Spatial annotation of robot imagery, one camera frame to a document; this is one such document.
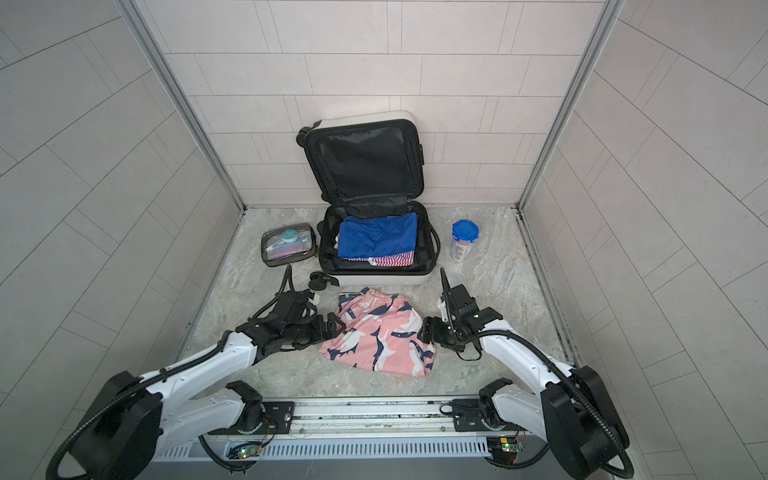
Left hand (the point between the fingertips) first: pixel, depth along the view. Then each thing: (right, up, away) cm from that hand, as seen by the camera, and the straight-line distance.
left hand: (344, 328), depth 83 cm
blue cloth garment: (+8, +25, +19) cm, 32 cm away
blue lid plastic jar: (+36, +26, +12) cm, 47 cm away
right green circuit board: (+41, -22, -16) cm, 49 cm away
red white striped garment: (+13, +18, +14) cm, 26 cm away
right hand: (+23, -3, -1) cm, 23 cm away
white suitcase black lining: (+6, +49, +15) cm, 52 cm away
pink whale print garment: (+10, -1, -1) cm, 10 cm away
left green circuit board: (-17, -20, -19) cm, 32 cm away
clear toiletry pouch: (-24, +23, +20) cm, 39 cm away
